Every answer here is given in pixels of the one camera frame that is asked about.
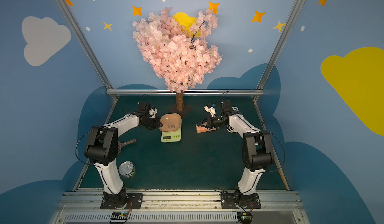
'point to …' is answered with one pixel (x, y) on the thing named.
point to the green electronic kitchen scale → (174, 136)
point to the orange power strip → (199, 129)
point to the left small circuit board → (119, 216)
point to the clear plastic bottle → (127, 169)
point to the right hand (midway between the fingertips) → (201, 124)
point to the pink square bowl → (171, 122)
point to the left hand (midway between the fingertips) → (162, 122)
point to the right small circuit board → (245, 217)
